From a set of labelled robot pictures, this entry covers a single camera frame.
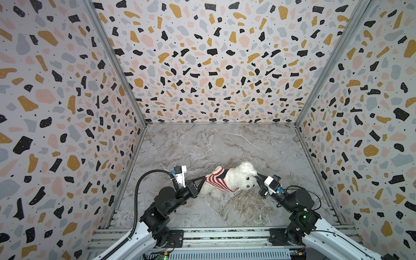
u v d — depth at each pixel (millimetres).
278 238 740
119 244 481
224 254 703
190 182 647
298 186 579
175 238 732
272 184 549
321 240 551
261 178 638
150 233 533
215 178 697
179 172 663
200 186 702
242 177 663
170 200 548
